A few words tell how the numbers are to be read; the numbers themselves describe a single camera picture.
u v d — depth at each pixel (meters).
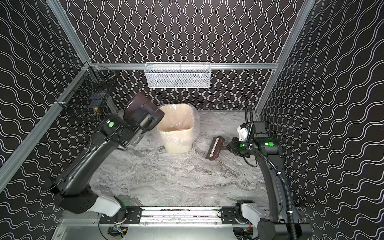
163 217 0.76
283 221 0.37
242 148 0.60
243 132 0.66
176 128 0.97
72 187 0.39
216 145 0.83
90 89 0.98
